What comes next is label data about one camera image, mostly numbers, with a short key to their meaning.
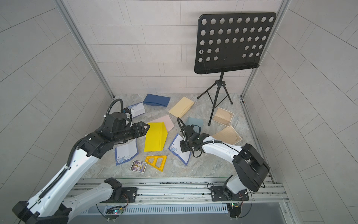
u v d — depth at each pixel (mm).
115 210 655
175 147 847
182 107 1090
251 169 416
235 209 689
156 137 917
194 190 743
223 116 1045
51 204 363
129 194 709
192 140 642
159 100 1156
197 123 1030
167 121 1017
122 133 532
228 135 931
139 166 788
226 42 656
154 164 811
